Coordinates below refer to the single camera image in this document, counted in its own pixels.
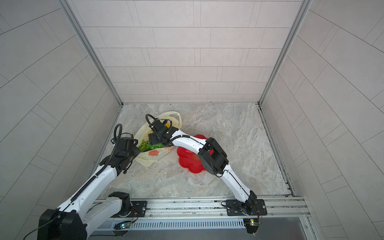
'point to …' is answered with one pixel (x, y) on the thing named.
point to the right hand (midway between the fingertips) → (154, 138)
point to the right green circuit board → (252, 225)
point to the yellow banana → (167, 125)
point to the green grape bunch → (144, 146)
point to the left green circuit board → (122, 224)
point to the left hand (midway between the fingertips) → (138, 146)
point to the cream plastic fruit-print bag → (149, 158)
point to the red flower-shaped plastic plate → (190, 159)
